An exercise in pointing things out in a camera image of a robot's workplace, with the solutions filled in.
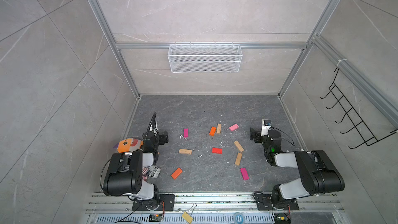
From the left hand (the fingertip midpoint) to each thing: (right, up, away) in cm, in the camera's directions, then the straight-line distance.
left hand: (159, 129), depth 94 cm
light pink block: (+48, 0, +7) cm, 49 cm away
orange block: (+34, -2, +5) cm, 34 cm away
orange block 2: (+13, -22, -12) cm, 29 cm away
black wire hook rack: (+91, +2, -36) cm, 98 cm away
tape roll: (+44, -38, -24) cm, 63 cm away
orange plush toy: (-14, -7, -11) cm, 19 cm away
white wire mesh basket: (+27, +46, +7) cm, 54 cm away
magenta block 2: (+50, -22, -12) cm, 56 cm away
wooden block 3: (+50, -11, -4) cm, 52 cm away
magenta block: (+16, -3, +5) cm, 17 cm away
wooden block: (+38, -1, +6) cm, 38 cm away
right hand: (+63, +1, -1) cm, 63 cm away
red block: (+36, -12, -3) cm, 38 cm away
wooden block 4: (+48, -16, -6) cm, 51 cm away
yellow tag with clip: (+20, -37, -25) cm, 49 cm away
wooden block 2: (+17, -13, -4) cm, 21 cm away
